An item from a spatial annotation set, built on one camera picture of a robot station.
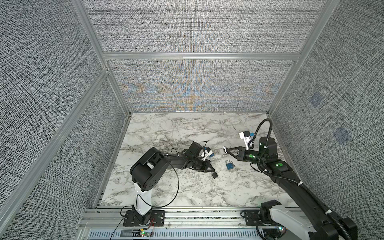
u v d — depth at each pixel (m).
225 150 0.74
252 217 0.73
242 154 0.66
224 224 0.73
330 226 0.39
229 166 0.91
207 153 0.86
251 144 0.68
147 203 0.48
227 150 0.74
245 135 0.70
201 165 0.80
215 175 0.86
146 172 0.50
